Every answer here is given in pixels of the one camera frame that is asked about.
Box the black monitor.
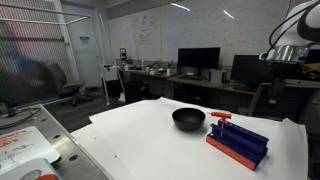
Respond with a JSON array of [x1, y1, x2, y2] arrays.
[[231, 55, 272, 87], [177, 47, 220, 70]]

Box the white red round device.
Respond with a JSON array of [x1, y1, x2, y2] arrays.
[[0, 159, 63, 180]]

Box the white cart by door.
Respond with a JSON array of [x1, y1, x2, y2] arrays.
[[102, 64, 125, 105]]

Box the right black monitor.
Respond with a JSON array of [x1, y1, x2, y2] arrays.
[[231, 55, 272, 87]]

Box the orange T-handle wrench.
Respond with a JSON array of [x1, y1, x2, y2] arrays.
[[210, 112, 232, 137]]

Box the wooden office desk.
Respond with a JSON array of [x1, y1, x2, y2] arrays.
[[121, 70, 255, 111]]

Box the white paper sheet with writing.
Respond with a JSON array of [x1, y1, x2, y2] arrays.
[[0, 126, 60, 174]]

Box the grey office chair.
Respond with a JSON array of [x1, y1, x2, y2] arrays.
[[47, 63, 93, 107]]

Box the black bowl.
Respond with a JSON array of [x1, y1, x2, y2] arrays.
[[172, 108, 206, 131]]

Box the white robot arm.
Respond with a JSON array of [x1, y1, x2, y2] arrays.
[[259, 0, 320, 64]]

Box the black cable on metal table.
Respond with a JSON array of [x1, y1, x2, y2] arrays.
[[0, 107, 42, 130]]

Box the blue orange tool holder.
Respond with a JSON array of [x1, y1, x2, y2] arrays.
[[206, 120, 269, 171]]

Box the left black monitor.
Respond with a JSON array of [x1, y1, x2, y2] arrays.
[[177, 47, 220, 70]]

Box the dark chair at right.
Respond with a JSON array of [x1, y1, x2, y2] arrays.
[[247, 82, 319, 123]]

